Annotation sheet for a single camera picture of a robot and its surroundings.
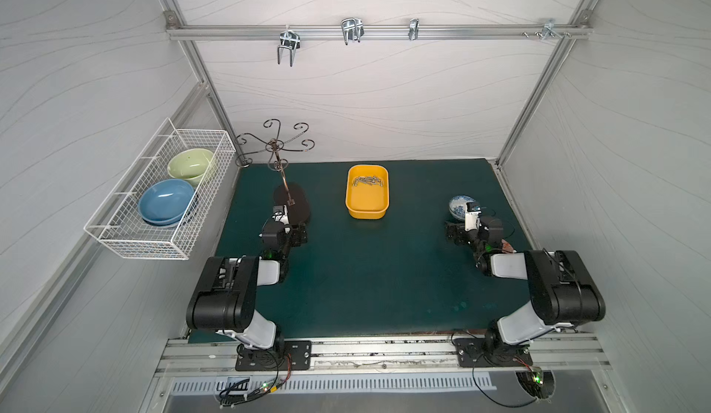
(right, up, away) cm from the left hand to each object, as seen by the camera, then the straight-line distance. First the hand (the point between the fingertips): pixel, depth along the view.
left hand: (289, 223), depth 94 cm
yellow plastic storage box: (+27, +11, +15) cm, 33 cm away
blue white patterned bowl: (+62, +5, +10) cm, 63 cm away
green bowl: (-21, +18, -21) cm, 35 cm away
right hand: (+60, +1, +1) cm, 60 cm away
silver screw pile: (+28, +15, +20) cm, 37 cm away
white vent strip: (+19, -38, -24) cm, 49 cm away
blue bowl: (-22, +9, -29) cm, 38 cm away
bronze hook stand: (-1, +10, +7) cm, 12 cm away
